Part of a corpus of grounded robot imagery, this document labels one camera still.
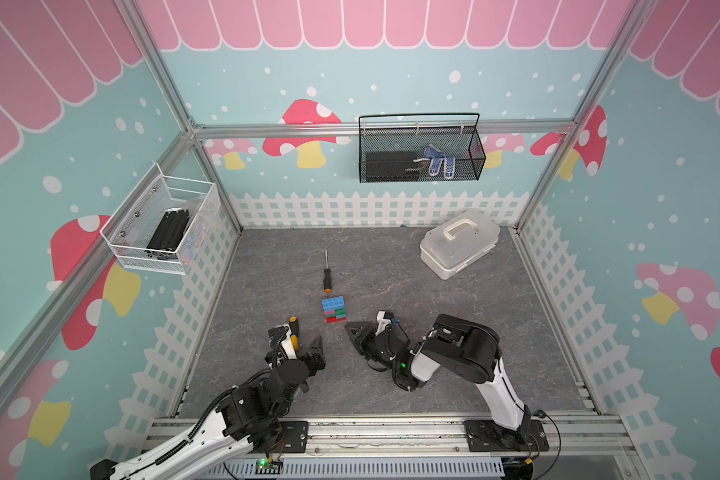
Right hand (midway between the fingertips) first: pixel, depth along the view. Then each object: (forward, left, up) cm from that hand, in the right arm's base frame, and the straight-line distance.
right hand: (344, 329), depth 89 cm
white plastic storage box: (+27, -35, +6) cm, 45 cm away
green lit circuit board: (-33, +19, -6) cm, 38 cm away
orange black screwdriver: (+22, +7, -3) cm, 24 cm away
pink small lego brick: (+4, +4, +3) cm, 7 cm away
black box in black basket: (+41, -15, +29) cm, 52 cm away
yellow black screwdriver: (+1, +16, -2) cm, 16 cm away
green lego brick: (+5, +2, +1) cm, 6 cm away
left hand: (-8, +9, +6) cm, 13 cm away
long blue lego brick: (+6, +4, +5) cm, 9 cm away
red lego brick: (+5, +4, -2) cm, 6 cm away
